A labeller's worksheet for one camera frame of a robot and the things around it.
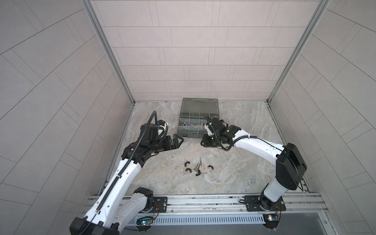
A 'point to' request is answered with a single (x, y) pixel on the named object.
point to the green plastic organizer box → (194, 112)
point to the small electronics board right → (271, 220)
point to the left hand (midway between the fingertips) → (180, 140)
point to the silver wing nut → (184, 123)
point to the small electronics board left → (147, 223)
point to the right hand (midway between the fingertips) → (201, 145)
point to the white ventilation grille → (234, 219)
